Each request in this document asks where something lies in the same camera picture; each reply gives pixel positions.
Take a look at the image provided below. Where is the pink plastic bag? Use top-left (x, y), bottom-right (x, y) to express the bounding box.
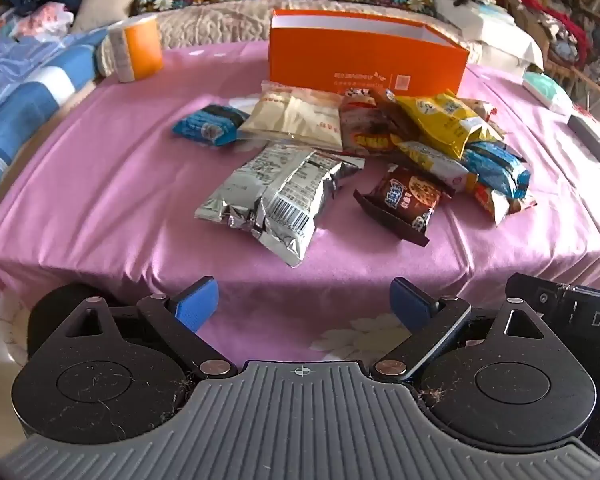
top-left (0, 2), bottom-right (74, 41)

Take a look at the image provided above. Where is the yellow white snack pack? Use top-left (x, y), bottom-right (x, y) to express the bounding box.
top-left (389, 141), bottom-right (477, 194)

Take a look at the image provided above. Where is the orange cardboard box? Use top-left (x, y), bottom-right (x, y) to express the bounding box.
top-left (268, 10), bottom-right (469, 96)

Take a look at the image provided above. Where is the orange red snack pack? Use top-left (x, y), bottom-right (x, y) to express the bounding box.
top-left (471, 182), bottom-right (536, 226)

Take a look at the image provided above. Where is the blue oreo pack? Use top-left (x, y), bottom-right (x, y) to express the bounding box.
top-left (172, 104), bottom-right (249, 146)
top-left (462, 141), bottom-right (531, 200)

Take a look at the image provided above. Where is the brown chocolate cookie pack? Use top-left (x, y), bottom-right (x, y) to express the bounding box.
top-left (353, 164), bottom-right (456, 247)

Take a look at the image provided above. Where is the black red book box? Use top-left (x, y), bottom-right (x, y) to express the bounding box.
top-left (568, 114), bottom-right (600, 163)

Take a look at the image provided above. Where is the orange white cylinder canister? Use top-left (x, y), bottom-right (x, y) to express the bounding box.
top-left (108, 14), bottom-right (163, 82)

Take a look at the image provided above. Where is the red brown snack bag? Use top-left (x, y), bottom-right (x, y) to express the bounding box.
top-left (339, 88), bottom-right (419, 157)

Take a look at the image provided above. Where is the white paper covered box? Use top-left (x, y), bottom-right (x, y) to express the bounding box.
top-left (434, 0), bottom-right (544, 75)

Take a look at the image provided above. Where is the silver foil snack bag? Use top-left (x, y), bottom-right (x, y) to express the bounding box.
top-left (195, 144), bottom-right (365, 268)

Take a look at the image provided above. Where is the teal tissue pack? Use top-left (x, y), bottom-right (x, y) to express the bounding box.
top-left (522, 72), bottom-right (573, 116)

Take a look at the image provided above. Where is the pink floral tablecloth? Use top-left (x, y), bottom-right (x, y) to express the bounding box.
top-left (0, 41), bottom-right (600, 362)

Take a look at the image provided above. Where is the sofa with beige quilt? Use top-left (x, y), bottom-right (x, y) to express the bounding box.
top-left (94, 0), bottom-right (546, 79)

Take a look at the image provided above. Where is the blue striped blanket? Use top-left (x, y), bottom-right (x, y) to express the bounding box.
top-left (0, 28), bottom-right (107, 201)

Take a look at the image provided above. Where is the yellow chip bag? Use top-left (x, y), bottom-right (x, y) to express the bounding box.
top-left (396, 92), bottom-right (503, 160)

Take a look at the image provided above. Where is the beige cracker bag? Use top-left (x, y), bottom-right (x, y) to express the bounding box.
top-left (237, 81), bottom-right (343, 153)

